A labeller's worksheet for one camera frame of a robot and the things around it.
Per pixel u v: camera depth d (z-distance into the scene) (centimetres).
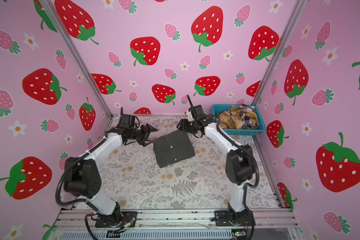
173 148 88
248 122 100
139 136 77
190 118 82
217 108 115
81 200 50
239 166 50
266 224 73
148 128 80
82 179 46
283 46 81
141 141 81
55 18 70
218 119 67
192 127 76
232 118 106
